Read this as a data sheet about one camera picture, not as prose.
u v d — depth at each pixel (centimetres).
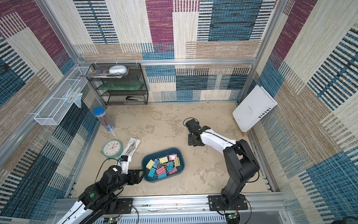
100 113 91
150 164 85
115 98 119
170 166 83
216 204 73
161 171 82
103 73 92
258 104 89
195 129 71
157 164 85
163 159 88
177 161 85
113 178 60
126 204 74
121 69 89
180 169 83
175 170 83
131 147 95
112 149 92
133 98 110
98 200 56
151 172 83
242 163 46
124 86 95
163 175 82
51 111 71
